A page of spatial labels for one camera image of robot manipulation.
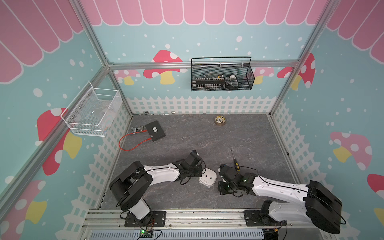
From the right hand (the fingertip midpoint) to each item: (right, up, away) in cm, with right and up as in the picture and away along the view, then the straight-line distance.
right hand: (217, 189), depth 82 cm
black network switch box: (-42, +32, +26) cm, 59 cm away
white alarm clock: (-5, +5, +3) cm, 8 cm away
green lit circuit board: (-37, -18, -9) cm, 43 cm away
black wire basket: (+4, +68, +12) cm, 70 cm away
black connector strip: (-4, +61, +7) cm, 61 cm away
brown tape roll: (+7, +40, +34) cm, 52 cm away
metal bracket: (-57, +33, +27) cm, 71 cm away
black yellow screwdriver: (+13, +11, +10) cm, 20 cm away
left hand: (-9, +7, +7) cm, 13 cm away
